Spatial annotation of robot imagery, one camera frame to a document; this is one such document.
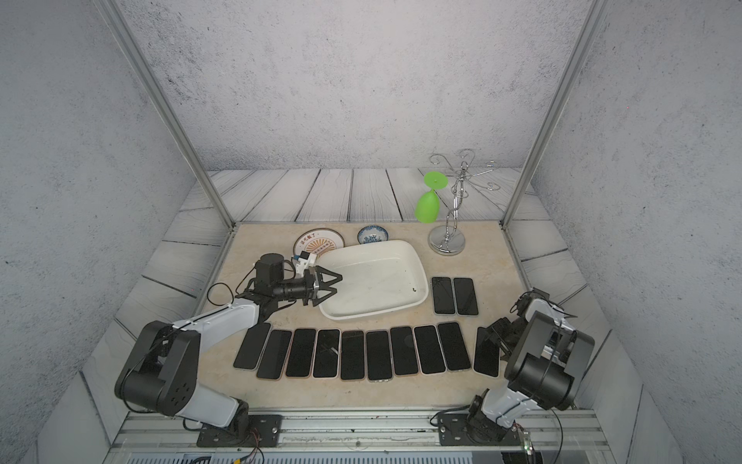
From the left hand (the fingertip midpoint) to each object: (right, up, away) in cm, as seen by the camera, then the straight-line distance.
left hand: (341, 287), depth 81 cm
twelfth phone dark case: (+40, -6, +18) cm, 44 cm away
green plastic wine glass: (+26, +25, +15) cm, 39 cm away
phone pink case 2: (+10, -21, +4) cm, 24 cm away
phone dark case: (+42, -20, +4) cm, 47 cm away
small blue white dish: (+8, +16, +34) cm, 38 cm away
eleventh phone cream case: (+33, -6, +24) cm, 41 cm away
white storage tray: (+9, 0, +27) cm, 28 cm away
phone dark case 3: (+25, -20, +6) cm, 33 cm away
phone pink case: (+3, -21, +4) cm, 21 cm away
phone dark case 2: (-5, -21, +4) cm, 22 cm away
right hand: (+45, -17, +6) cm, 49 cm away
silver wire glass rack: (+37, +14, +33) cm, 52 cm away
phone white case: (-27, -19, +6) cm, 34 cm away
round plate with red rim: (-14, +13, +34) cm, 39 cm away
